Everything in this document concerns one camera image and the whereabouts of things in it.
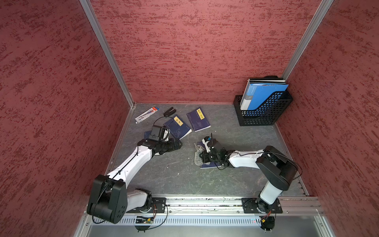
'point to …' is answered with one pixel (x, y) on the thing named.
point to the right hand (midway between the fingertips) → (201, 158)
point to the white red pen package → (143, 116)
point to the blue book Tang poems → (198, 120)
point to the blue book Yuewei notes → (210, 165)
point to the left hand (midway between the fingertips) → (175, 148)
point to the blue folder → (256, 94)
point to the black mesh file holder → (267, 114)
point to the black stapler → (171, 111)
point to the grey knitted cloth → (198, 160)
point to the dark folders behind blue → (268, 80)
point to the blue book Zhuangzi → (178, 128)
